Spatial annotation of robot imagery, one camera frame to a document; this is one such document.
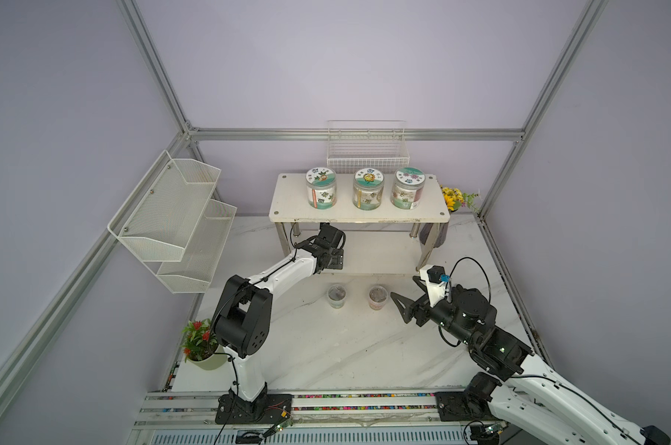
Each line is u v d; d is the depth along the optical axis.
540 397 0.48
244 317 0.48
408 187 0.70
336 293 0.90
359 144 0.94
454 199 0.91
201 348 0.74
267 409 0.73
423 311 0.61
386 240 1.13
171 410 0.75
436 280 0.58
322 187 0.69
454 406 0.74
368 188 0.69
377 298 0.88
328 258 0.74
